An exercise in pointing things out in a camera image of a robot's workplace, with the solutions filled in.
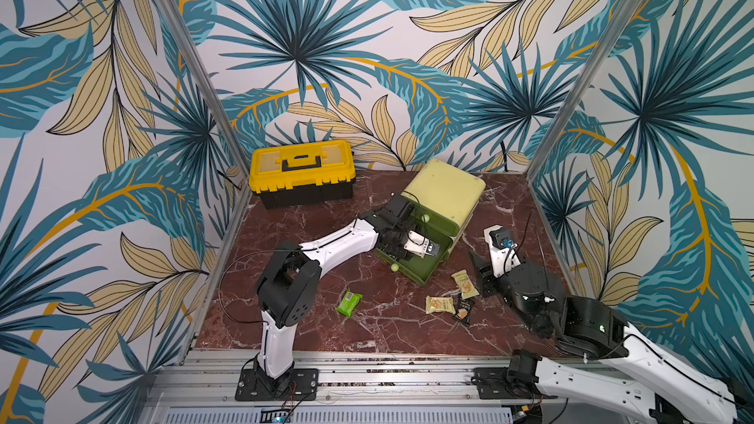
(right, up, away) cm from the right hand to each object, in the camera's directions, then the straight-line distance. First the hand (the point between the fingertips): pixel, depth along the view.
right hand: (481, 250), depth 64 cm
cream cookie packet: (-5, -19, +22) cm, 30 cm away
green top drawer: (-7, +5, +19) cm, 21 cm away
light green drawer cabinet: (-5, +11, +22) cm, 25 cm away
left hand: (-12, -1, +25) cm, 27 cm away
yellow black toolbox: (-48, +20, +33) cm, 61 cm away
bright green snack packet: (-31, -19, +21) cm, 42 cm away
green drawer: (-11, -9, +24) cm, 28 cm away
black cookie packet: (+2, -20, +21) cm, 29 cm away
